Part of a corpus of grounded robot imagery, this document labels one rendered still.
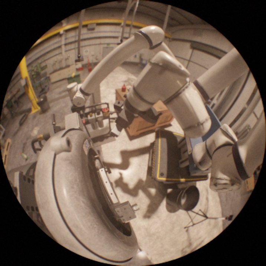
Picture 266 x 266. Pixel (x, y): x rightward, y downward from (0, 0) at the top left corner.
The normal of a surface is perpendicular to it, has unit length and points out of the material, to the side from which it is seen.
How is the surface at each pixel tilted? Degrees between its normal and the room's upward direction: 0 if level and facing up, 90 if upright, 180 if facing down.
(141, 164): 0
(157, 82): 91
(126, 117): 25
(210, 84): 86
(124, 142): 0
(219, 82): 94
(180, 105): 90
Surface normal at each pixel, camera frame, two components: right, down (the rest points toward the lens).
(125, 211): 0.16, -0.55
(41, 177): 0.07, -0.72
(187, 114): -0.55, 0.62
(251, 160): -0.91, 0.09
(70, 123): 0.29, -0.25
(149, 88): -0.41, 0.76
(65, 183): 0.51, -0.73
